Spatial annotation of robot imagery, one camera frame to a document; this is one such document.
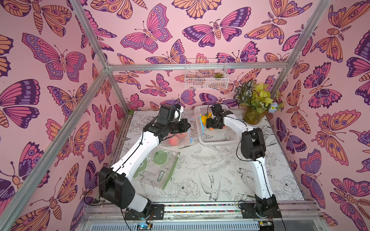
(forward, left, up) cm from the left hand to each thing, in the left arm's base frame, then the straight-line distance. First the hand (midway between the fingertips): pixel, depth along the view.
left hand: (192, 124), depth 77 cm
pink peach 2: (+5, +8, -19) cm, 21 cm away
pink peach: (0, +11, -16) cm, 20 cm away
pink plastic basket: (+10, -15, -26) cm, 31 cm away
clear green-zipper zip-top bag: (-13, +23, -27) cm, 37 cm away
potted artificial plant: (+22, -43, -4) cm, 49 cm away
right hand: (+19, -15, -23) cm, 33 cm away
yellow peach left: (+21, -9, -19) cm, 30 cm away
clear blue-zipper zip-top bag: (+3, +8, -20) cm, 21 cm away
